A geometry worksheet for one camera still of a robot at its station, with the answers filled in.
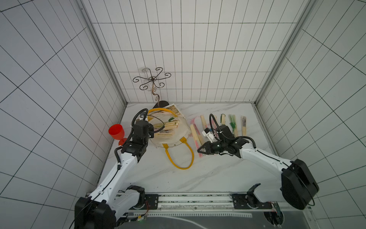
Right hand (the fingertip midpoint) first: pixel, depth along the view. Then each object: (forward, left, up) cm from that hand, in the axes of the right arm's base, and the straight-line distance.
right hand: (199, 147), depth 81 cm
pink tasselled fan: (+4, +1, +4) cm, 6 cm away
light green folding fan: (+30, -19, -11) cm, 37 cm away
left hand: (+7, +32, +8) cm, 34 cm away
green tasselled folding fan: (+28, -26, -12) cm, 41 cm away
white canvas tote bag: (+17, +19, -9) cm, 27 cm away
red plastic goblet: (+5, +49, +5) cm, 50 cm away
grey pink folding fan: (+25, -34, -11) cm, 44 cm away
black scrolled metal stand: (+38, +31, -4) cm, 49 cm away
